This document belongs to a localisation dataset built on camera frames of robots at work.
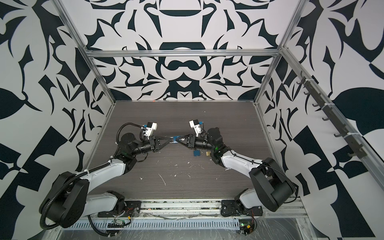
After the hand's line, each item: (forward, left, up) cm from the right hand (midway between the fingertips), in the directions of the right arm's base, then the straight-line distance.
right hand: (177, 142), depth 72 cm
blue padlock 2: (+6, -9, -24) cm, 26 cm away
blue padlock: (+2, +2, -1) cm, 3 cm away
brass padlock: (+5, -16, -24) cm, 30 cm away
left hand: (+2, +3, +1) cm, 3 cm away
